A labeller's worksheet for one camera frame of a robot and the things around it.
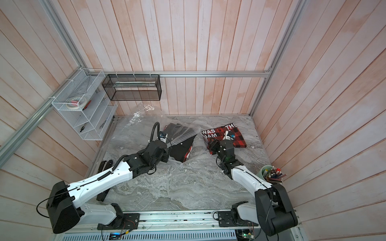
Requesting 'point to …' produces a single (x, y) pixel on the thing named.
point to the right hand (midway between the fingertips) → (213, 138)
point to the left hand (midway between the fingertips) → (165, 149)
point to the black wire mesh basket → (133, 87)
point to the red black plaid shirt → (218, 133)
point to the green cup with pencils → (271, 173)
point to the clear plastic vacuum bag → (143, 124)
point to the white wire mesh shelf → (91, 121)
